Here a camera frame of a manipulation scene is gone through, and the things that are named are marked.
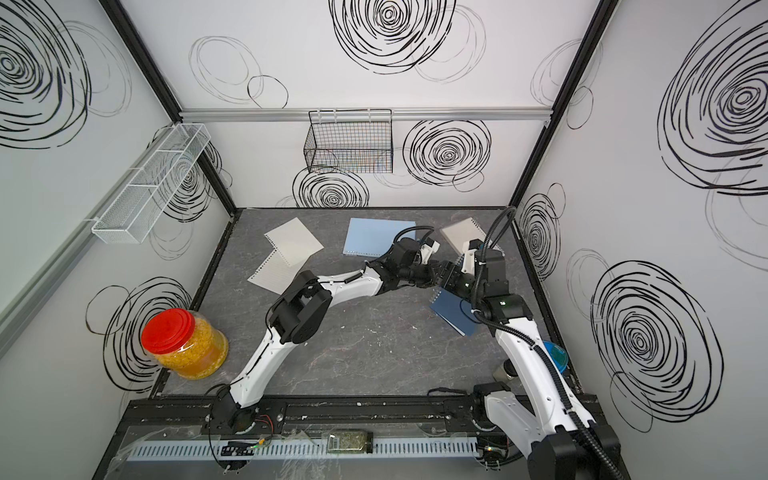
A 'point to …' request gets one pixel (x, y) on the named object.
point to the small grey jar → (506, 372)
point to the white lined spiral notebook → (464, 231)
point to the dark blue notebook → (457, 311)
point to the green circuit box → (350, 442)
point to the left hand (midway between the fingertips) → (456, 281)
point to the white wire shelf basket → (130, 217)
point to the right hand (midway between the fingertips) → (439, 273)
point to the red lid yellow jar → (186, 343)
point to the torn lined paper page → (275, 274)
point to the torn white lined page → (293, 241)
